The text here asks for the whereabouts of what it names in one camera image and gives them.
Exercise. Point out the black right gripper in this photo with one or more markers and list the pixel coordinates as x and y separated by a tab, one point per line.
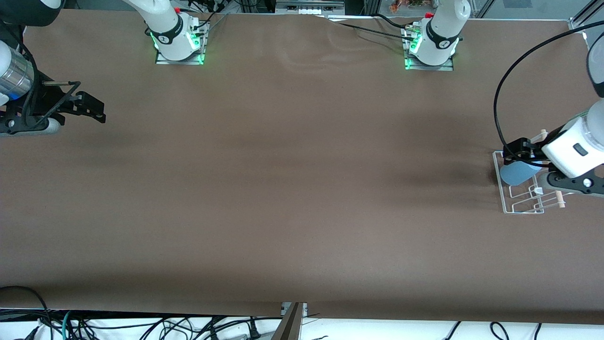
85	103

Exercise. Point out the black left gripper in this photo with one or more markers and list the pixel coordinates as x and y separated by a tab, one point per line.
520	148

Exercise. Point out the blue plastic cup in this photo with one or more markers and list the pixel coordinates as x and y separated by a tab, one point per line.
514	174

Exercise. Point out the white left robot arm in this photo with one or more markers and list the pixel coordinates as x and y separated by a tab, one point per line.
575	151

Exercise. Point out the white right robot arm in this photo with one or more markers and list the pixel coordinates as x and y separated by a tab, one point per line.
167	33

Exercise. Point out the orange background object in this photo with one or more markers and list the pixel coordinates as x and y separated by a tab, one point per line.
406	4

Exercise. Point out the grey power strip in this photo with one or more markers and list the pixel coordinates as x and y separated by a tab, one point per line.
309	7

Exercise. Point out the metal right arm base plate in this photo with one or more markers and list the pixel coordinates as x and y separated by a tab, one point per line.
179	60

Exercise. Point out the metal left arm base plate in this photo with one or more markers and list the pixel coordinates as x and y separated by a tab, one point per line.
429	67

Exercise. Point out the small metal bracket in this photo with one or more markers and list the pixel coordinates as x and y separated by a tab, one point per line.
285	308

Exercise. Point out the brown wooden post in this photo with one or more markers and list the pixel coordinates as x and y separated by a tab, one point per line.
289	326

